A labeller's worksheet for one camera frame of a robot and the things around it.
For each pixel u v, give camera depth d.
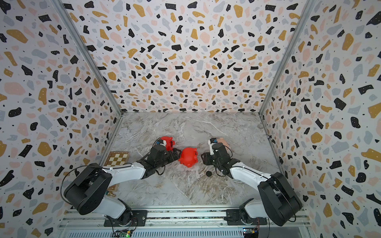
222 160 0.68
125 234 0.70
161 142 0.84
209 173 0.90
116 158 0.92
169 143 0.94
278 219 0.43
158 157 0.70
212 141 0.80
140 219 0.74
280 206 0.42
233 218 0.74
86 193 0.43
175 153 0.82
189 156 0.88
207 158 0.78
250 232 0.71
